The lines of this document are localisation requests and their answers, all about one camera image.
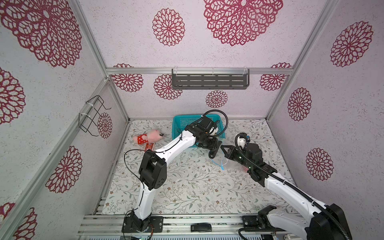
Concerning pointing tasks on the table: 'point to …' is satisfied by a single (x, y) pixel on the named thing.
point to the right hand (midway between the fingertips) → (220, 144)
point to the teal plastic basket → (179, 122)
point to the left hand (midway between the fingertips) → (215, 149)
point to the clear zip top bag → (225, 163)
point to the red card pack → (149, 145)
